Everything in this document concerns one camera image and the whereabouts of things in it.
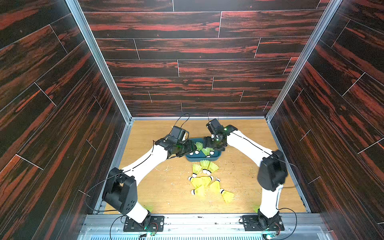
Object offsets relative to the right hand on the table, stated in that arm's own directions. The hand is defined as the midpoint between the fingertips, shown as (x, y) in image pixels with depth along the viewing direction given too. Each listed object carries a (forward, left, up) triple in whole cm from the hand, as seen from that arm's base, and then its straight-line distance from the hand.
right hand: (211, 144), depth 91 cm
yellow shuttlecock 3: (0, +3, -8) cm, 9 cm away
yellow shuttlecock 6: (-25, +7, -9) cm, 28 cm away
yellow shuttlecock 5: (-19, +3, -10) cm, 22 cm away
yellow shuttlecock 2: (-4, +8, +3) cm, 9 cm away
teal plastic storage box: (-3, +6, -10) cm, 12 cm away
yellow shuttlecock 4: (-12, 0, -7) cm, 14 cm away
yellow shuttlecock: (-2, +13, -9) cm, 16 cm away
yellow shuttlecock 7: (-23, -2, -10) cm, 25 cm away
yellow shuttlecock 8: (-27, -9, -11) cm, 31 cm away
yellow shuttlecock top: (-13, +9, -8) cm, 18 cm away
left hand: (-7, +10, +4) cm, 13 cm away
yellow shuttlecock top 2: (-10, +4, -8) cm, 13 cm away
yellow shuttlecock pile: (-20, +9, -10) cm, 24 cm away
